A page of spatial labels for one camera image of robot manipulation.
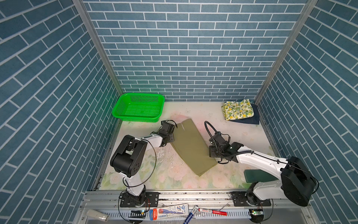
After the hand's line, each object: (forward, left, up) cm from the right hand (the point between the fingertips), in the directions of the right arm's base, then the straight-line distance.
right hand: (212, 151), depth 87 cm
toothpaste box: (-33, +22, -3) cm, 39 cm away
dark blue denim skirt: (+28, -31, +1) cm, 42 cm away
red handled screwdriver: (-31, +1, -3) cm, 31 cm away
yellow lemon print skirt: (+35, -18, +2) cm, 40 cm away
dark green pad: (-11, -25, -5) cm, 28 cm away
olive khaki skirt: (+6, +17, +1) cm, 18 cm away
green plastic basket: (+37, +59, -2) cm, 69 cm away
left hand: (+11, +28, -4) cm, 30 cm away
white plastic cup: (-37, +57, -1) cm, 68 cm away
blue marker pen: (-33, +12, -3) cm, 35 cm away
